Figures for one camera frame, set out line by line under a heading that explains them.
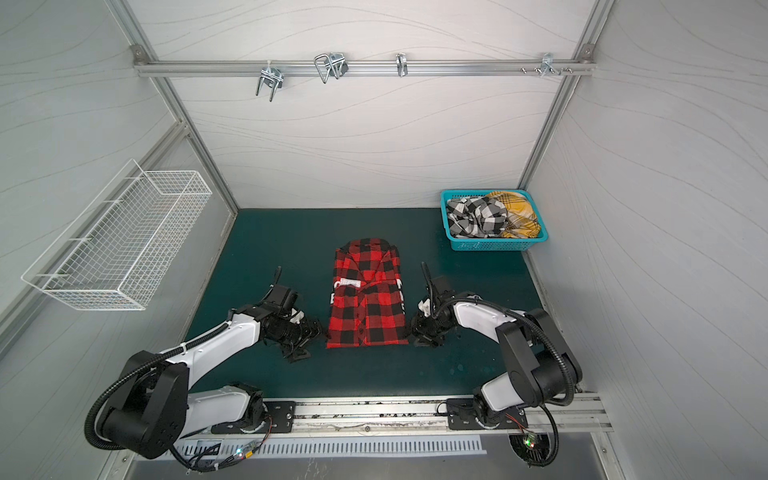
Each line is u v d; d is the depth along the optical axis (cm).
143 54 77
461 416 73
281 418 74
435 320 68
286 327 78
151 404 41
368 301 90
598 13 72
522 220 103
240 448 69
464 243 102
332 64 76
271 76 79
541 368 44
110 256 66
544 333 43
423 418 75
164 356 44
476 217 107
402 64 78
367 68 80
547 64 76
